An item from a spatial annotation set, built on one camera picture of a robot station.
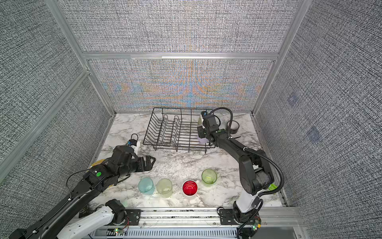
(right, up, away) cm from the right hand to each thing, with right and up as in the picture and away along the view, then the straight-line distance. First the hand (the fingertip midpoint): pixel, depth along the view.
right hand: (204, 123), depth 91 cm
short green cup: (+2, -31, -6) cm, 32 cm away
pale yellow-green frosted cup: (-23, -35, -10) cm, 43 cm away
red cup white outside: (-9, -36, -10) cm, 38 cm away
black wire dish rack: (-20, -3, +15) cm, 25 cm away
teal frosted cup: (-33, -35, -8) cm, 49 cm away
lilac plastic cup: (0, -10, +3) cm, 11 cm away
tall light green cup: (-3, +2, -9) cm, 10 cm away
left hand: (-28, -18, -18) cm, 38 cm away
